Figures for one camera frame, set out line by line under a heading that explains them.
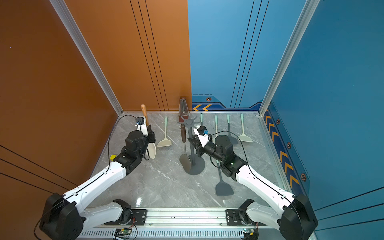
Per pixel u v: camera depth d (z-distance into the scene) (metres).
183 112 1.09
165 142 1.02
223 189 0.81
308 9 0.70
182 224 0.73
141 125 0.65
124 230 0.71
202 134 0.59
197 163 0.91
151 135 0.71
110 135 1.19
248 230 0.72
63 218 0.39
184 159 0.85
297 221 0.38
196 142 0.64
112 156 0.94
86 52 0.85
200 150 0.62
